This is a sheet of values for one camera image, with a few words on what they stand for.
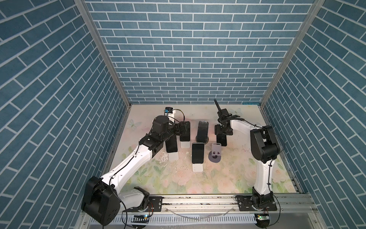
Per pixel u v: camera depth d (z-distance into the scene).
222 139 1.06
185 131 0.70
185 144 0.96
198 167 0.87
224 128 0.89
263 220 0.74
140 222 0.72
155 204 0.74
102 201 0.39
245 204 0.73
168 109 0.68
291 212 0.74
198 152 0.81
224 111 0.85
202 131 0.94
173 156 0.90
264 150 0.55
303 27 0.78
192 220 0.77
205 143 0.94
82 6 0.69
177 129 0.69
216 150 0.87
